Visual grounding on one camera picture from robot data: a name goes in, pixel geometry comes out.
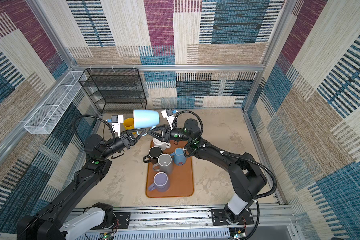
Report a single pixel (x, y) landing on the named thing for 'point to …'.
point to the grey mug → (164, 164)
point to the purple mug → (161, 182)
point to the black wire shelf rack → (115, 90)
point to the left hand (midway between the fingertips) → (145, 129)
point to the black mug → (154, 153)
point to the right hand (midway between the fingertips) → (149, 133)
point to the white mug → (160, 143)
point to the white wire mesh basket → (43, 121)
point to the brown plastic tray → (181, 179)
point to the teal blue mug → (179, 156)
